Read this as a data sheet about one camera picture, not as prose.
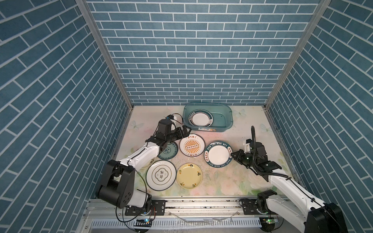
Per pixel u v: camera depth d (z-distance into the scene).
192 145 0.97
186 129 0.77
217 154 0.89
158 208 0.74
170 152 0.94
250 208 0.73
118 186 0.42
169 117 0.78
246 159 0.72
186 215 0.72
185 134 0.77
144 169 0.87
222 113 1.14
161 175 0.84
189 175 0.85
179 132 0.77
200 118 1.11
